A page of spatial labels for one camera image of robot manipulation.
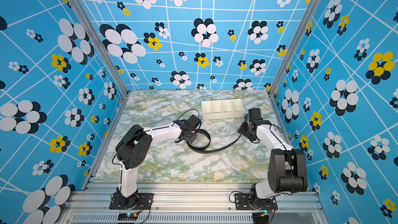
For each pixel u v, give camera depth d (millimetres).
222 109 1102
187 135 722
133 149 510
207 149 912
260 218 708
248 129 671
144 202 725
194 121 773
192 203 742
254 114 717
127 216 721
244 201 722
